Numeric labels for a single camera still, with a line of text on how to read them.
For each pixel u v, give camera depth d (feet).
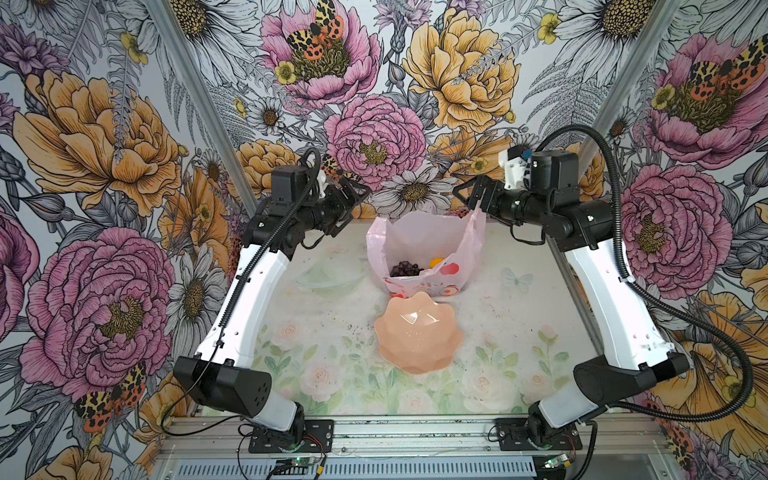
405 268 3.35
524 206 1.74
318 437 2.43
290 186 1.67
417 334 3.00
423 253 3.16
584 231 1.40
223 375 1.29
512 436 2.41
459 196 2.01
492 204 1.84
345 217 2.06
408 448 2.41
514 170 1.92
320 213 1.93
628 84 2.73
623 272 1.35
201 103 2.84
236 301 1.42
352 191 2.00
